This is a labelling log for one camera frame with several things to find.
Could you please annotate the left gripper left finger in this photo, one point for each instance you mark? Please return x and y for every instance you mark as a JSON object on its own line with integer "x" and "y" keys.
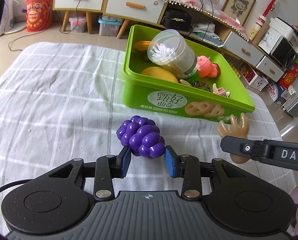
{"x": 107, "y": 168}

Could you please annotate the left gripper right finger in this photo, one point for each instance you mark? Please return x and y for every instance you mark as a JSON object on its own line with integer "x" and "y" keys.
{"x": 186, "y": 167}

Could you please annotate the purple grape toy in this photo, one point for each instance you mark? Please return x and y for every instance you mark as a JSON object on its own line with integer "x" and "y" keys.
{"x": 143, "y": 137}

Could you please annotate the tan antler hand toy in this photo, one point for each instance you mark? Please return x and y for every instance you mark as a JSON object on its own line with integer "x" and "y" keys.
{"x": 238, "y": 129}

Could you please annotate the pink pig toy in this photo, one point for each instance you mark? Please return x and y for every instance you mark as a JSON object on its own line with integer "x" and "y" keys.
{"x": 206, "y": 68}

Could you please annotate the grey checked cloth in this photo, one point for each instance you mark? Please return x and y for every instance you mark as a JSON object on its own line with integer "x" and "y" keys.
{"x": 63, "y": 101}

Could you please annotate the green plastic biscuit box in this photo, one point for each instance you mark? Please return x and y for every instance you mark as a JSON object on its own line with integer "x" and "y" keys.
{"x": 151, "y": 94}

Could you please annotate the yellow round toy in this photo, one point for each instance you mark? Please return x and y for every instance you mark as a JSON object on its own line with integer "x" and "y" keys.
{"x": 160, "y": 73}

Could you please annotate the black microwave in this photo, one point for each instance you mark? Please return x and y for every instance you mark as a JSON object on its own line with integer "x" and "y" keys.
{"x": 279, "y": 48}

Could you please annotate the clear cotton swab jar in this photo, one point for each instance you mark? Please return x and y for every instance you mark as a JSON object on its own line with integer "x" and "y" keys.
{"x": 169, "y": 50}

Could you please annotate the white printer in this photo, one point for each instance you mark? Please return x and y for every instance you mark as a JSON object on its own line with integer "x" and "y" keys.
{"x": 288, "y": 31}

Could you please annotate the orange yellow plate toy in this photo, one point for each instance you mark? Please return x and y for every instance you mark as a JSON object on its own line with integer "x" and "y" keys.
{"x": 141, "y": 46}

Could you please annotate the clear storage bin blue lid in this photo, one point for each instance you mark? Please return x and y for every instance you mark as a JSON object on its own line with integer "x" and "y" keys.
{"x": 109, "y": 26}

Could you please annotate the black case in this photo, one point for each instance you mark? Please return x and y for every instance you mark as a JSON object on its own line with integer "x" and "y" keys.
{"x": 177, "y": 19}

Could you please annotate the wooden TV cabinet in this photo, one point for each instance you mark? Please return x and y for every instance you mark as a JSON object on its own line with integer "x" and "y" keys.
{"x": 152, "y": 12}

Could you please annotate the pink lace cloth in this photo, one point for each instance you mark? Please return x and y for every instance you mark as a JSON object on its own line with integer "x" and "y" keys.
{"x": 196, "y": 3}

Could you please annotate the cartoon girl picture frame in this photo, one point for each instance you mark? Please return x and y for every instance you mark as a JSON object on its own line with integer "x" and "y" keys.
{"x": 238, "y": 9}

